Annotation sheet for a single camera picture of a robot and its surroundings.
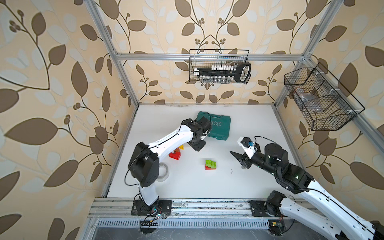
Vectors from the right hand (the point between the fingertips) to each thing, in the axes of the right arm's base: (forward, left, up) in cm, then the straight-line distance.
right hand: (235, 146), depth 69 cm
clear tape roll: (-3, +38, -22) cm, 44 cm away
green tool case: (+28, +2, -20) cm, 34 cm away
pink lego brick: (+12, +31, -23) cm, 41 cm away
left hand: (+9, +19, -12) cm, 25 cm away
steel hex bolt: (-1, -9, -25) cm, 26 cm away
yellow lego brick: (+13, +28, -23) cm, 39 cm away
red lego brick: (+7, +31, -22) cm, 39 cm away
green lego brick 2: (0, +12, -18) cm, 21 cm away
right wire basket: (+17, -46, +9) cm, 50 cm away
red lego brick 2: (-1, +13, -23) cm, 26 cm away
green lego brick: (0, +9, -20) cm, 22 cm away
